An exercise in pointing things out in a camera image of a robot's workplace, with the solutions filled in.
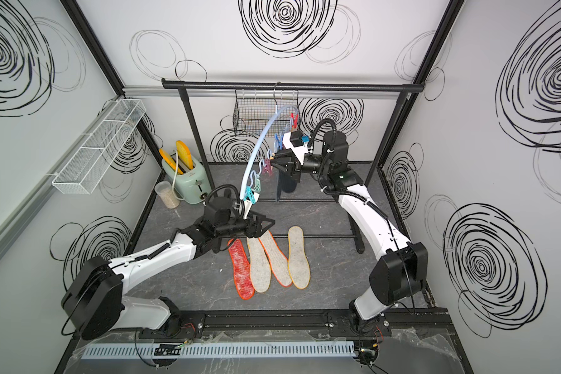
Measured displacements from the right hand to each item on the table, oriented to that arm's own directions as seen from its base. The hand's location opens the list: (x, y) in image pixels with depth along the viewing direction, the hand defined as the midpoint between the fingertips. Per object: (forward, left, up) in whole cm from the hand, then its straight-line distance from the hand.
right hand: (270, 160), depth 66 cm
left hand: (-7, +1, -21) cm, 23 cm away
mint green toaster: (+11, +35, -27) cm, 46 cm away
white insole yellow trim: (-15, -9, -39) cm, 43 cm away
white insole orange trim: (-17, +5, -39) cm, 43 cm away
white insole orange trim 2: (-14, -2, -39) cm, 42 cm away
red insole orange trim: (-18, +12, -39) cm, 45 cm away
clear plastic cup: (+9, +46, -30) cm, 56 cm away
